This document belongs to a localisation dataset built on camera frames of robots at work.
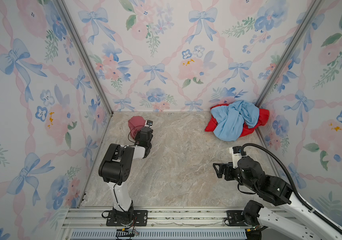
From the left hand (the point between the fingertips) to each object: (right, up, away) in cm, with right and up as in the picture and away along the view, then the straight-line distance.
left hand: (141, 128), depth 98 cm
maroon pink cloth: (-2, +3, -6) cm, 7 cm away
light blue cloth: (+63, +7, +8) cm, 64 cm away
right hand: (+43, -17, -26) cm, 53 cm away
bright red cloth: (+83, +7, +5) cm, 84 cm away
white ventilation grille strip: (+15, -50, -28) cm, 59 cm away
